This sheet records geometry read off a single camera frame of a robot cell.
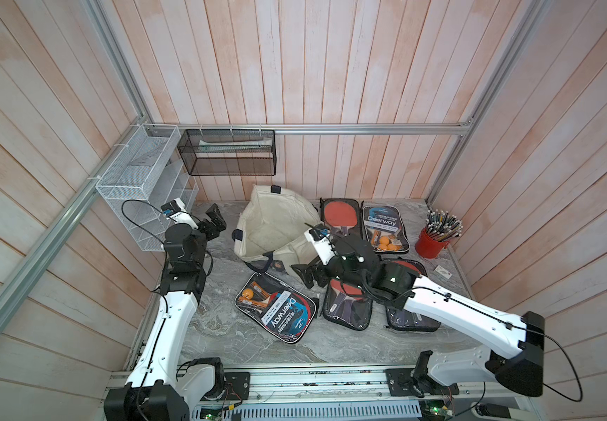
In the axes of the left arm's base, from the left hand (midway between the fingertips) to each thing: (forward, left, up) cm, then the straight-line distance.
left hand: (207, 213), depth 75 cm
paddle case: (-17, -19, -27) cm, 37 cm away
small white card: (-2, -81, -29) cm, 86 cm away
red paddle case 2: (-16, -44, -29) cm, 55 cm away
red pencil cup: (+7, -77, -26) cm, 82 cm away
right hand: (-12, -29, -3) cm, 31 cm away
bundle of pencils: (+7, -77, -13) cm, 78 cm away
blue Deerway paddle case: (+17, -63, -28) cm, 71 cm away
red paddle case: (+26, -46, -30) cm, 61 cm away
